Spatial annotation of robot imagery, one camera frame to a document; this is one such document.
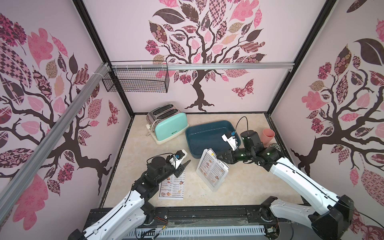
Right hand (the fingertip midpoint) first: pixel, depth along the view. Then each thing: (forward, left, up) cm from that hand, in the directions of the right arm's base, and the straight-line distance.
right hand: (218, 155), depth 72 cm
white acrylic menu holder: (-10, 0, -12) cm, 16 cm away
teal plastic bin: (+30, +8, -25) cm, 39 cm away
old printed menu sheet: (-8, +25, -22) cm, 34 cm away
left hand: (0, +16, -5) cm, 17 cm away
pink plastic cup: (+23, -37, -15) cm, 46 cm away
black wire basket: (+52, +40, +13) cm, 66 cm away
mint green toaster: (+27, +30, -4) cm, 40 cm away
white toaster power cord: (+27, +44, -16) cm, 54 cm away
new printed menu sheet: (-3, +3, -7) cm, 8 cm away
